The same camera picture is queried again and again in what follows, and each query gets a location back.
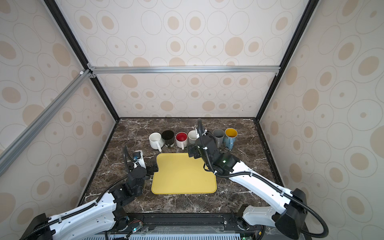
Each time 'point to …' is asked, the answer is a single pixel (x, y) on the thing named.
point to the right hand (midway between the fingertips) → (198, 141)
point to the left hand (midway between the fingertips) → (151, 155)
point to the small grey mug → (192, 136)
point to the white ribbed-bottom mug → (156, 141)
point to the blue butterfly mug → (230, 138)
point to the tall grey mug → (218, 134)
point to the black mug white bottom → (168, 136)
